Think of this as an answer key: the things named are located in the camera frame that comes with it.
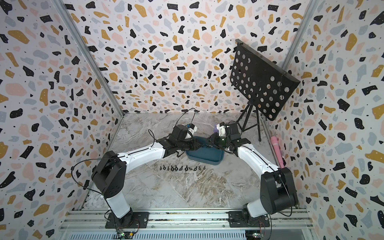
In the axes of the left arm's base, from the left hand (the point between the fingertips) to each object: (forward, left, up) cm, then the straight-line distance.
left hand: (205, 144), depth 84 cm
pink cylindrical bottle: (+12, -51, -18) cm, 55 cm away
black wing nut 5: (-6, 0, -17) cm, 18 cm away
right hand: (+2, -1, +1) cm, 2 cm away
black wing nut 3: (-7, +6, -17) cm, 19 cm away
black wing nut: (-6, +27, -17) cm, 33 cm away
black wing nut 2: (-7, +11, -17) cm, 21 cm away
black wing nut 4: (-7, +3, -17) cm, 19 cm away
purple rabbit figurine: (+22, -8, -15) cm, 28 cm away
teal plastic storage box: (+3, -3, -17) cm, 17 cm away
